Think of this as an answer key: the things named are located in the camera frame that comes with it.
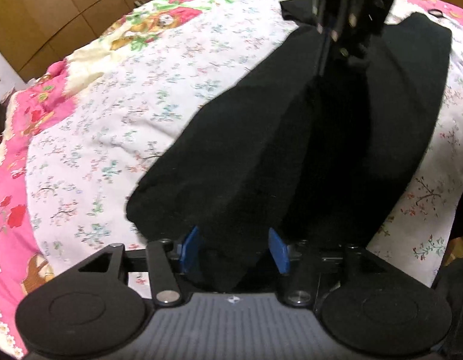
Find black pants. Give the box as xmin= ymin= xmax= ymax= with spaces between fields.
xmin=126 ymin=0 xmax=452 ymax=291

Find floral pink bedsheet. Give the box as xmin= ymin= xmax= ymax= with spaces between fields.
xmin=0 ymin=0 xmax=463 ymax=359

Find brown wooden wardrobe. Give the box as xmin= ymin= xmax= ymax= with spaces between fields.
xmin=0 ymin=0 xmax=150 ymax=81

